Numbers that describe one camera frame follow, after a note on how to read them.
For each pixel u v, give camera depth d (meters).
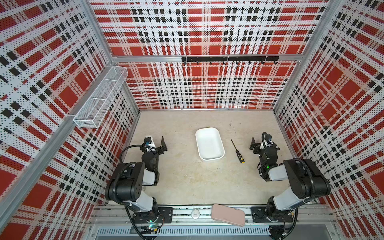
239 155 0.93
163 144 0.83
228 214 0.75
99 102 0.74
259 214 0.74
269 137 0.77
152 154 0.72
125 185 0.45
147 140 0.74
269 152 0.70
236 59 0.91
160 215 0.73
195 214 0.73
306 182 0.45
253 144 0.84
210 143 1.01
